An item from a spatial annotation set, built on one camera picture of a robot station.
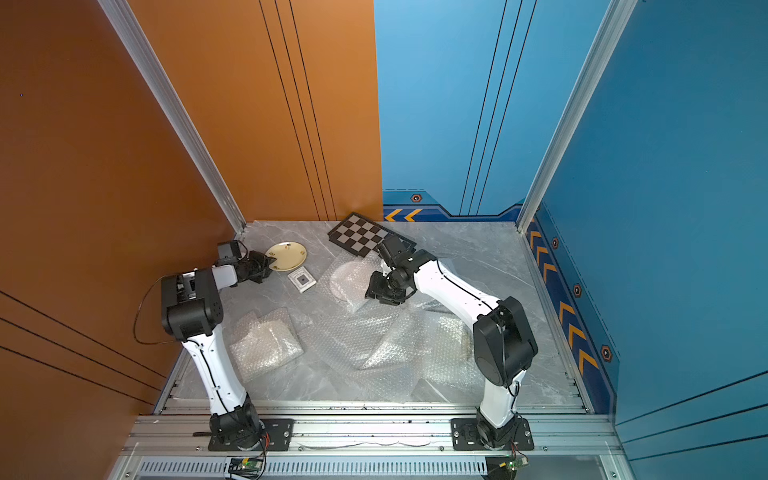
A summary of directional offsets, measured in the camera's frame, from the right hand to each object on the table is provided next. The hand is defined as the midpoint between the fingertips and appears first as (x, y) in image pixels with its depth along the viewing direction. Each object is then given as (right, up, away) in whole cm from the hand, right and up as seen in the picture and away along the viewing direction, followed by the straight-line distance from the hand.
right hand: (371, 296), depth 84 cm
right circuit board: (+32, -38, -15) cm, 52 cm away
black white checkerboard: (-6, +18, +28) cm, 34 cm away
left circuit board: (-29, -39, -12) cm, 51 cm away
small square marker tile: (-25, +3, +18) cm, 31 cm away
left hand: (-36, +12, +24) cm, 45 cm away
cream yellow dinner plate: (-32, +11, +25) cm, 43 cm away
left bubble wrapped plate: (-31, -13, -1) cm, 33 cm away
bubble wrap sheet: (+1, -16, +1) cm, 16 cm away
